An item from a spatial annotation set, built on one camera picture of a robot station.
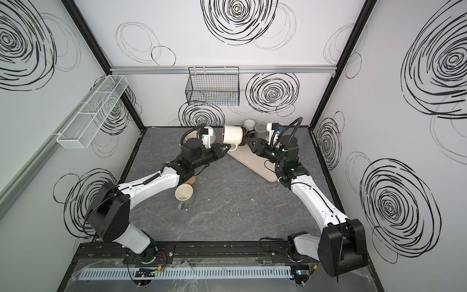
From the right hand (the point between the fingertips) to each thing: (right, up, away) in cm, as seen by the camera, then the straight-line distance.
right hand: (245, 141), depth 74 cm
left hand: (-6, -2, +4) cm, 7 cm away
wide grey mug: (+11, +7, +31) cm, 34 cm away
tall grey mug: (-29, -25, +13) cm, 40 cm away
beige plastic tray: (+6, -10, -5) cm, 13 cm away
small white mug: (+5, +11, +37) cm, 39 cm away
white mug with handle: (-5, +3, +4) cm, 7 cm away
